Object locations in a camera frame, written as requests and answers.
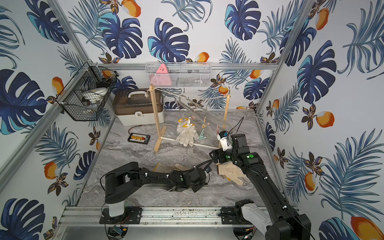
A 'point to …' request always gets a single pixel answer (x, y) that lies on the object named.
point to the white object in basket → (96, 95)
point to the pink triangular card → (161, 78)
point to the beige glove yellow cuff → (168, 168)
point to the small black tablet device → (139, 138)
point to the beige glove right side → (232, 171)
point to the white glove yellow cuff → (180, 124)
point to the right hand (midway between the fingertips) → (218, 150)
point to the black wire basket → (88, 77)
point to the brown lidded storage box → (132, 106)
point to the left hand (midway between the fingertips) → (201, 177)
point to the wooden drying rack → (159, 133)
